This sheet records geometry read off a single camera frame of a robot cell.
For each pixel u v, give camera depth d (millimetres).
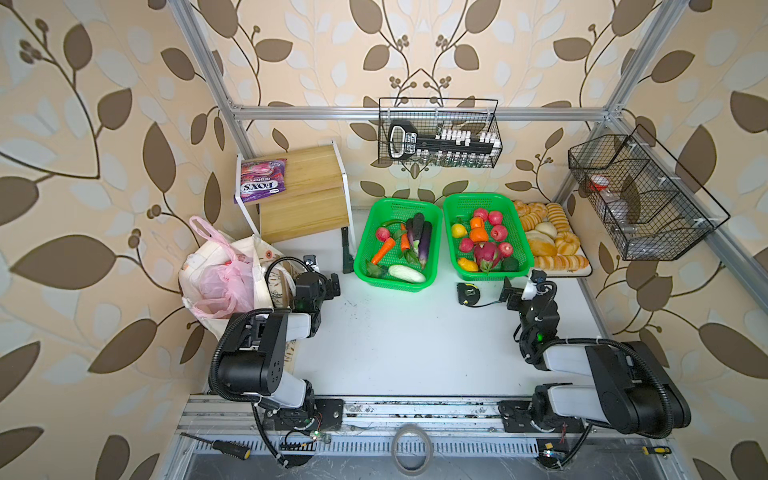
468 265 963
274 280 783
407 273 963
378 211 1118
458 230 1081
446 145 828
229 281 740
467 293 938
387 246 1067
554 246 1048
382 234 1077
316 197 1046
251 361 454
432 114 896
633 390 429
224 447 707
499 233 1064
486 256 958
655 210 722
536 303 756
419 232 1054
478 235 1050
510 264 971
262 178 805
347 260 1044
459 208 1139
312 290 746
